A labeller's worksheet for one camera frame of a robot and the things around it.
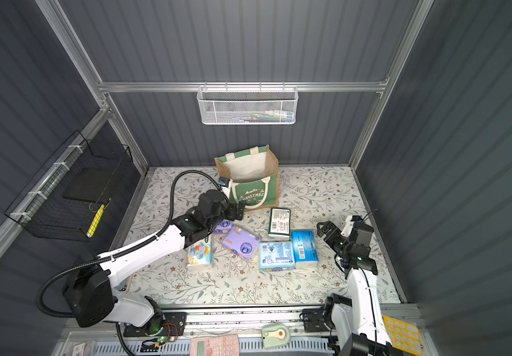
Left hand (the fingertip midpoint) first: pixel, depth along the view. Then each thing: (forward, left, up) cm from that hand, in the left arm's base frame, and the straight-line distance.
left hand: (237, 201), depth 80 cm
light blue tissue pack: (-14, -14, -17) cm, 26 cm away
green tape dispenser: (-39, -13, -14) cm, 44 cm away
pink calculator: (-41, +6, -20) cm, 46 cm away
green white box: (-1, -17, -16) cm, 23 cm away
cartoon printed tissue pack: (-13, +15, -17) cm, 26 cm away
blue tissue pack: (-11, -26, -15) cm, 32 cm away
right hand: (-7, -35, -10) cm, 37 cm away
